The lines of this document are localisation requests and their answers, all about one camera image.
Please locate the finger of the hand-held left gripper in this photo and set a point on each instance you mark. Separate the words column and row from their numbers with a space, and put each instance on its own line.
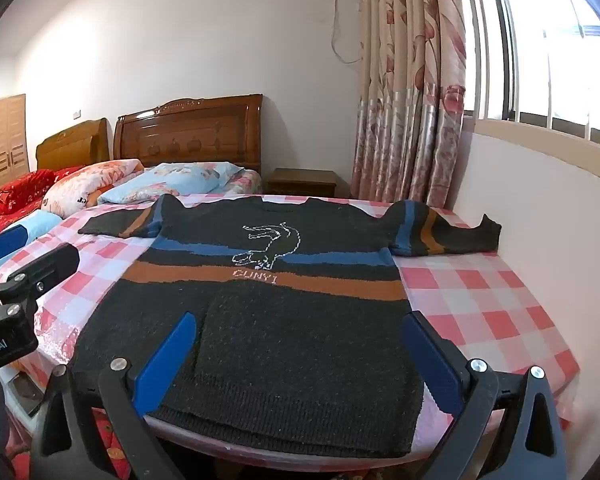
column 2, row 246
column 45, row 267

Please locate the wooden wardrobe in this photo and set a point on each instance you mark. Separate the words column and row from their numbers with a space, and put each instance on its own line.
column 2, row 150

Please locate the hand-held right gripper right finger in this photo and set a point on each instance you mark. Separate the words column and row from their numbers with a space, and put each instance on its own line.
column 430, row 360

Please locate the light blue blanket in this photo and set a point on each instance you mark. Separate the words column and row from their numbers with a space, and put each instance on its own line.
column 42, row 222

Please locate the pink floral curtain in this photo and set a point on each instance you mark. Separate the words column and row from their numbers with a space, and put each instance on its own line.
column 405, row 85

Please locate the pink floral pillow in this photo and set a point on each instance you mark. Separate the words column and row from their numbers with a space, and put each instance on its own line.
column 85, row 182

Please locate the barred window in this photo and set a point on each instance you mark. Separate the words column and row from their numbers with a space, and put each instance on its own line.
column 545, row 45

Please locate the large wooden headboard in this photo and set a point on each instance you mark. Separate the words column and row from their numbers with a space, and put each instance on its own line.
column 190, row 132

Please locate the pink checkered tablecloth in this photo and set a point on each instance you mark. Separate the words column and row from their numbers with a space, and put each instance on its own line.
column 480, row 300

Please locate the small wooden headboard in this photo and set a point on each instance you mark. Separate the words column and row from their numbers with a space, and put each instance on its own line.
column 72, row 145

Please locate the light blue floral pillow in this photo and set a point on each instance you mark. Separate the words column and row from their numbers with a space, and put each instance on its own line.
column 175, row 180

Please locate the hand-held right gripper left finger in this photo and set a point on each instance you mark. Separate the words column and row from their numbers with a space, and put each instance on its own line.
column 167, row 360

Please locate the wooden nightstand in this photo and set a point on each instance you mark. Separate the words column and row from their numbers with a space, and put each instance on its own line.
column 302, row 182

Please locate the red quilt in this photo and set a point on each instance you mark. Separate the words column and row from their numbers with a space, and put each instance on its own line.
column 20, row 192

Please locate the dark striped knit sweater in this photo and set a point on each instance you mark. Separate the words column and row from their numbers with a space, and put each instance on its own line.
column 280, row 350

